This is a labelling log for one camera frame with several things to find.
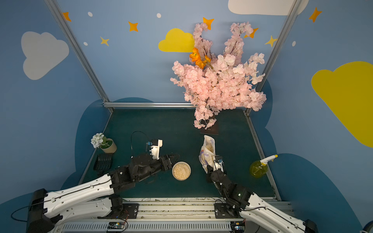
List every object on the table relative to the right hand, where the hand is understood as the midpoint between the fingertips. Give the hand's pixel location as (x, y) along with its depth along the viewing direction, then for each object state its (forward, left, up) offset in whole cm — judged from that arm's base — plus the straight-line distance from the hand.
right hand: (211, 164), depth 81 cm
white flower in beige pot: (+10, +67, -3) cm, 68 cm away
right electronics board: (-27, -14, -12) cm, 33 cm away
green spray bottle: (0, -27, -2) cm, 27 cm away
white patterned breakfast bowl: (-3, +17, -6) cm, 18 cm away
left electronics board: (-31, +48, -11) cm, 58 cm away
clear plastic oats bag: (0, +3, +12) cm, 13 cm away
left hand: (-3, +18, +15) cm, 24 cm away
